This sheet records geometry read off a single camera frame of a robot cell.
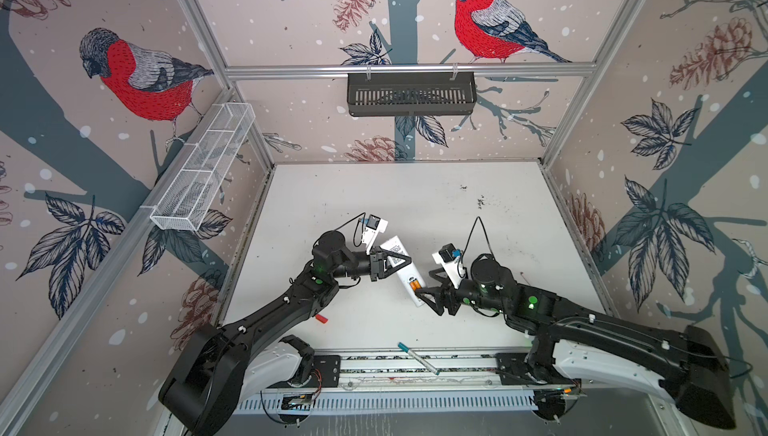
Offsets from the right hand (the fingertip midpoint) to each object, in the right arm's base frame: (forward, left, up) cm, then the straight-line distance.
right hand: (420, 287), depth 71 cm
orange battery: (0, +1, +2) cm, 2 cm away
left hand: (+2, +3, +7) cm, 8 cm away
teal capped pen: (-11, +3, -16) cm, 19 cm away
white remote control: (+1, +3, +4) cm, 5 cm away
